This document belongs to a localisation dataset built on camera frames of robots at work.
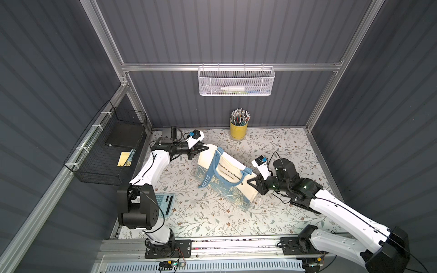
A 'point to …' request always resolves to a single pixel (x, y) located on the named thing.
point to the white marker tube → (234, 88)
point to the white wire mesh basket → (235, 81)
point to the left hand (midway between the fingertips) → (207, 146)
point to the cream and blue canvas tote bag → (223, 173)
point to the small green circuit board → (167, 265)
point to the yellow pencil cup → (238, 133)
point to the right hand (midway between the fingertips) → (250, 182)
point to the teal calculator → (165, 202)
